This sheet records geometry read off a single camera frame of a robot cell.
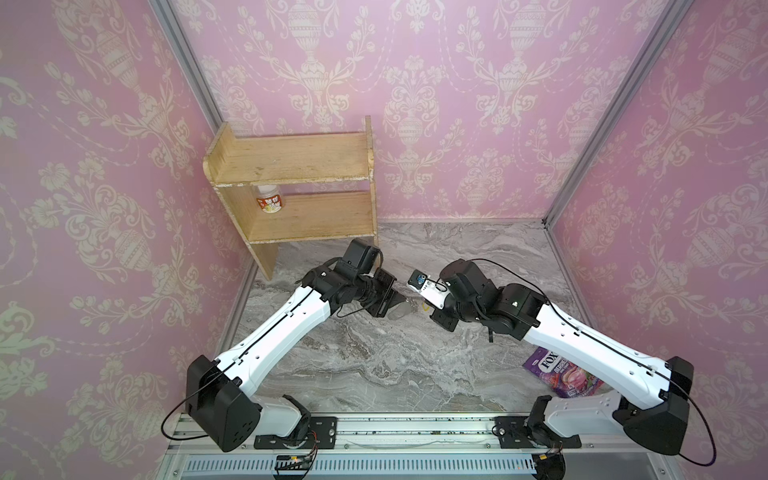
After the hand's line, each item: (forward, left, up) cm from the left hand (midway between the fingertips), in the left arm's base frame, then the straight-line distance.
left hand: (412, 295), depth 72 cm
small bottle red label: (+31, +43, +2) cm, 53 cm away
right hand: (0, -4, -1) cm, 4 cm away
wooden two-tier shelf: (+53, +43, -11) cm, 69 cm away
